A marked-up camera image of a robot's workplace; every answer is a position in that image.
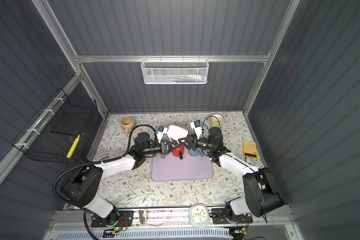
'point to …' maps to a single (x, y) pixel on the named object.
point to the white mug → (175, 132)
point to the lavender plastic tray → (171, 168)
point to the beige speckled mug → (127, 123)
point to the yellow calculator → (250, 149)
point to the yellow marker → (73, 146)
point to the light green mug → (215, 122)
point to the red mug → (176, 152)
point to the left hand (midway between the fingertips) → (178, 145)
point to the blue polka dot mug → (197, 152)
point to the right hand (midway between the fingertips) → (182, 141)
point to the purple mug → (162, 156)
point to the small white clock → (199, 215)
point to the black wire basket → (51, 135)
